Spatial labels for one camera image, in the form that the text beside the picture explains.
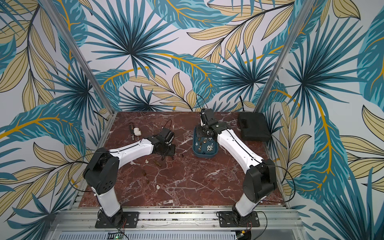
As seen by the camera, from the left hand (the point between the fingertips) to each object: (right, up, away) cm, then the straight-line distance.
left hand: (172, 153), depth 91 cm
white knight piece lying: (-16, -5, +1) cm, 17 cm away
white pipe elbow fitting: (-26, +13, +12) cm, 32 cm away
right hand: (+17, +15, -6) cm, 23 cm away
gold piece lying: (-9, -7, +1) cm, 12 cm away
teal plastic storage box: (+20, +3, +9) cm, 22 cm away
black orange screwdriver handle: (-31, +14, +15) cm, 38 cm away
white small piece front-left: (-7, -17, -8) cm, 20 cm away
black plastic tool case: (+54, +16, +12) cm, 58 cm away
